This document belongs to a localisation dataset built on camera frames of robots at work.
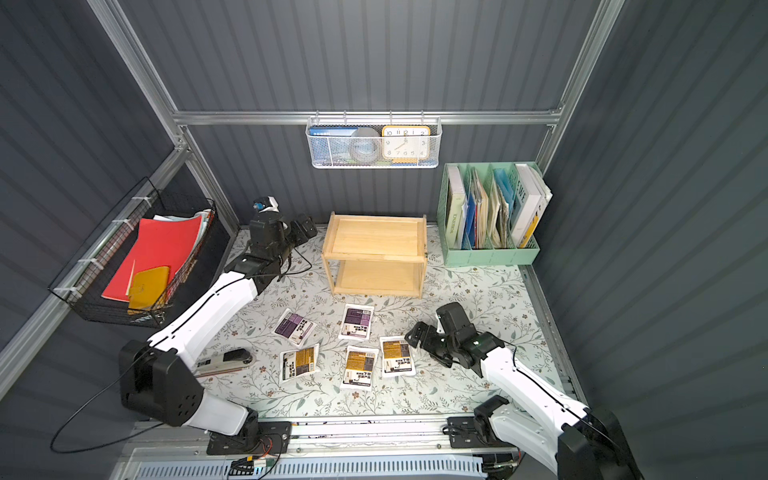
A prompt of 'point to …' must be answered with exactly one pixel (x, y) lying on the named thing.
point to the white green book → (457, 210)
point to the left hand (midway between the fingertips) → (296, 219)
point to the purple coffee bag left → (293, 328)
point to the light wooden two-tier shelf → (376, 255)
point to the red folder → (161, 242)
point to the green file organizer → (488, 214)
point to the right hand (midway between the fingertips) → (420, 342)
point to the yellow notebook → (148, 287)
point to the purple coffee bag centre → (356, 322)
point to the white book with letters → (531, 197)
